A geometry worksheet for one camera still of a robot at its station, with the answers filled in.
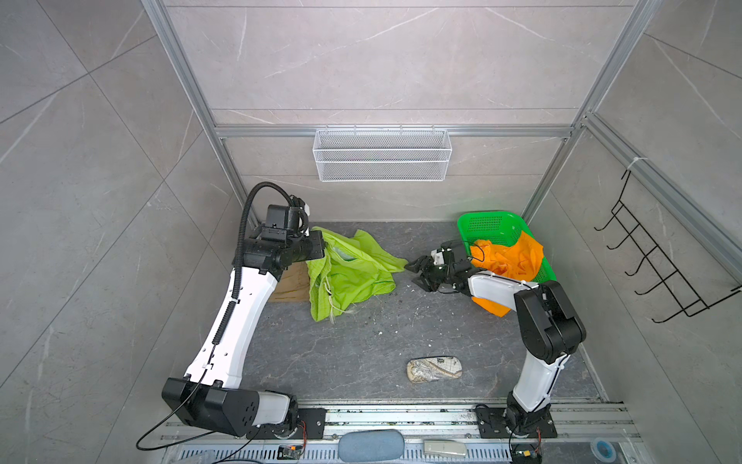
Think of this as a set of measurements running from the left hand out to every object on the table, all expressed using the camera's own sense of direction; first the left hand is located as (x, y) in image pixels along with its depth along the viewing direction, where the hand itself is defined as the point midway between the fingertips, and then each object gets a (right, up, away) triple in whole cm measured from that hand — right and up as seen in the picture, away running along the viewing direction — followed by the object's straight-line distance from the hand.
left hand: (319, 236), depth 74 cm
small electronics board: (-7, -54, -3) cm, 55 cm away
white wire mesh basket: (+17, +30, +27) cm, 43 cm away
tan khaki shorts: (-14, -16, +24) cm, 32 cm away
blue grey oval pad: (+14, -51, -5) cm, 53 cm away
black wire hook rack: (+81, -9, -9) cm, 82 cm away
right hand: (+25, -10, +20) cm, 34 cm away
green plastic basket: (+66, +5, +41) cm, 77 cm away
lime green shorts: (+6, -12, +27) cm, 30 cm away
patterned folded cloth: (+29, -38, +6) cm, 48 cm away
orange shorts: (+68, -8, +30) cm, 75 cm away
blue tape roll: (+71, -53, -4) cm, 89 cm away
